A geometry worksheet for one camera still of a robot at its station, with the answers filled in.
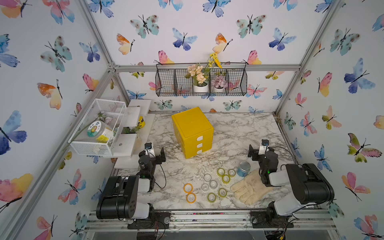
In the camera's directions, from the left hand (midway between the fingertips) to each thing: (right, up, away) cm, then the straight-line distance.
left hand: (156, 146), depth 91 cm
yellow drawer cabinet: (+23, +9, -7) cm, 25 cm away
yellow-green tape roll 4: (+38, -24, -8) cm, 46 cm away
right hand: (+63, +2, +1) cm, 63 cm away
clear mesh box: (-20, +19, -10) cm, 30 cm away
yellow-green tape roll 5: (+32, -26, -10) cm, 43 cm away
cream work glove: (+54, -22, -7) cm, 59 cm away
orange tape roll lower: (+21, -26, -10) cm, 35 cm away
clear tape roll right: (+34, -21, -5) cm, 40 cm away
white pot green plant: (-19, +9, +4) cm, 21 cm away
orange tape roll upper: (+17, -22, -6) cm, 29 cm away
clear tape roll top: (+31, -18, -2) cm, 35 cm away
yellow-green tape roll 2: (+45, -17, -2) cm, 48 cm away
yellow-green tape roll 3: (+39, -19, -4) cm, 44 cm away
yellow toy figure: (-15, +15, +15) cm, 26 cm away
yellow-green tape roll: (+37, -16, -2) cm, 41 cm away
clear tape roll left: (+29, -22, -6) cm, 37 cm away
